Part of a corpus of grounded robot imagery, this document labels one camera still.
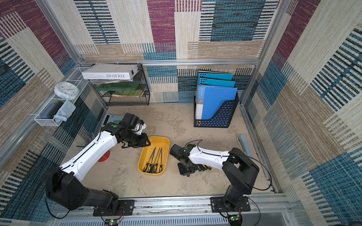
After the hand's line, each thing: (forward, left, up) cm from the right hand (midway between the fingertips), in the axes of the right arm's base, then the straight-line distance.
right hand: (185, 171), depth 84 cm
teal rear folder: (+58, -22, +26) cm, 67 cm away
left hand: (+11, +21, +14) cm, 27 cm away
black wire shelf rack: (+49, +42, +19) cm, 67 cm away
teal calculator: (+40, +56, +2) cm, 69 cm away
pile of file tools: (+3, -10, -1) cm, 10 cm away
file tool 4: (+4, +15, -1) cm, 16 cm away
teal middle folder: (+50, -22, +26) cm, 60 cm away
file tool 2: (+5, +21, 0) cm, 22 cm away
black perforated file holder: (+33, -26, +7) cm, 42 cm away
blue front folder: (+38, -16, +22) cm, 46 cm away
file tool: (+6, +24, -1) cm, 24 cm away
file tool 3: (+5, +18, -1) cm, 18 cm away
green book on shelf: (+50, +45, +24) cm, 72 cm away
